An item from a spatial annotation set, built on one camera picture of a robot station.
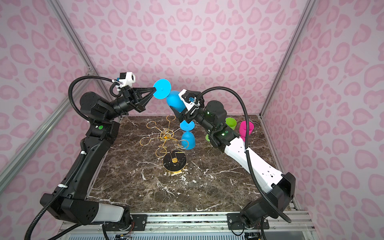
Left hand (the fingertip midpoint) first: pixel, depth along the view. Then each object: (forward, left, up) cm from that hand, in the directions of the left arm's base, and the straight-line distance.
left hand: (154, 89), depth 50 cm
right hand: (+7, -7, -9) cm, 13 cm away
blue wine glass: (+3, -9, -34) cm, 35 cm away
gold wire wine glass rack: (+2, 0, -53) cm, 53 cm away
